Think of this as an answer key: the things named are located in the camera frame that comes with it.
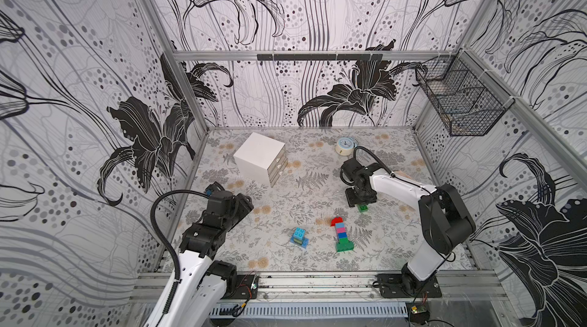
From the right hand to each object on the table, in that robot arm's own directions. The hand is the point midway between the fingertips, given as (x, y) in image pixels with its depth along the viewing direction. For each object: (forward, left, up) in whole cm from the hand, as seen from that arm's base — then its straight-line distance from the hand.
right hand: (358, 199), depth 92 cm
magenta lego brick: (-12, +8, -1) cm, 15 cm away
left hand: (-9, +41, +12) cm, 44 cm away
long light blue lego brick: (-18, +22, 0) cm, 29 cm away
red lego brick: (-9, +10, 0) cm, 14 cm away
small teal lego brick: (-17, +24, +9) cm, 31 cm away
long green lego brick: (-19, +8, +2) cm, 21 cm away
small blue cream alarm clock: (+26, +3, +3) cm, 26 cm away
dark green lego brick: (-4, -1, +1) cm, 4 cm away
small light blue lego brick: (-11, +9, -1) cm, 14 cm away
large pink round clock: (+11, -20, +1) cm, 23 cm away
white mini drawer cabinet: (+11, +40, +12) cm, 43 cm away
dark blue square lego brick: (-15, +8, 0) cm, 17 cm away
